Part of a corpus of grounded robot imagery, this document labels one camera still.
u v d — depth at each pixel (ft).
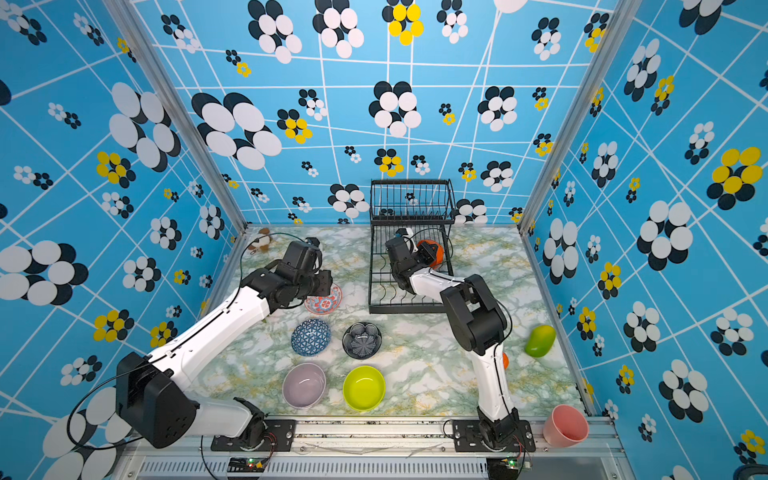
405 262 2.64
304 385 2.67
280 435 2.42
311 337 2.92
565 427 2.20
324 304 3.16
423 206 4.04
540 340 2.83
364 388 2.65
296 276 1.96
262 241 3.68
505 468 2.31
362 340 2.91
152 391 1.28
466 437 2.39
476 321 1.80
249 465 2.36
